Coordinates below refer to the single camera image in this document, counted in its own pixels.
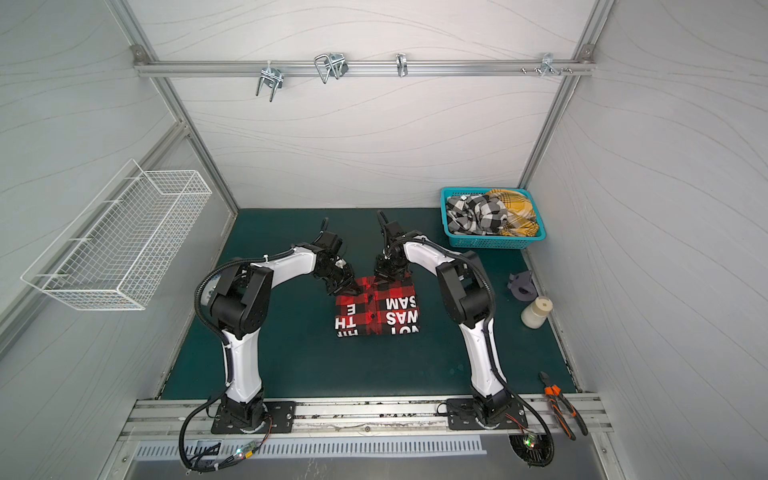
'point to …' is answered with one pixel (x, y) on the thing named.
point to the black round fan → (537, 450)
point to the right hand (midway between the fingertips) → (379, 272)
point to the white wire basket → (123, 246)
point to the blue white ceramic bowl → (204, 295)
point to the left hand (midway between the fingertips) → (365, 284)
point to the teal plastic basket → (494, 241)
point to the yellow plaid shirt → (521, 219)
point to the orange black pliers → (563, 406)
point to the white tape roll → (535, 315)
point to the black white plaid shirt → (475, 214)
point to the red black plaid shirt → (382, 308)
